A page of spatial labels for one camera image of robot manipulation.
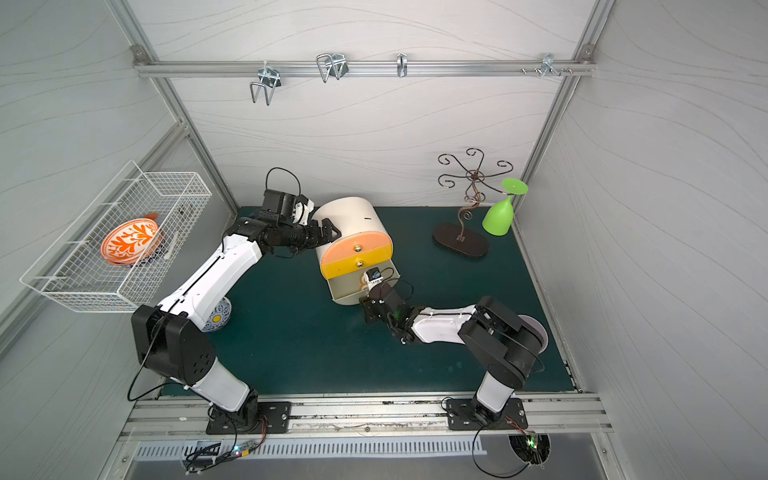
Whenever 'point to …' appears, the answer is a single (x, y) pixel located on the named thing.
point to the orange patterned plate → (129, 241)
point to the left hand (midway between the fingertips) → (331, 238)
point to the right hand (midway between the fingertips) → (367, 295)
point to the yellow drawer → (356, 262)
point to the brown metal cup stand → (448, 235)
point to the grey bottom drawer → (349, 287)
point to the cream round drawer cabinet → (349, 215)
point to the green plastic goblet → (499, 218)
